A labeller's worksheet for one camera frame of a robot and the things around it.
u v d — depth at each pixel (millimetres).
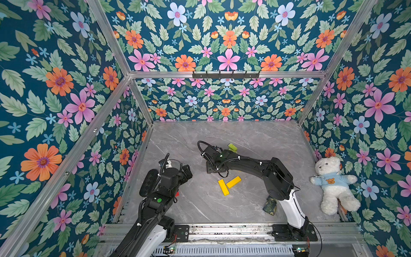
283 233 730
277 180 565
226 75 932
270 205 798
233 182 898
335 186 815
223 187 867
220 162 659
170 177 591
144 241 513
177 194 862
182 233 737
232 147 1043
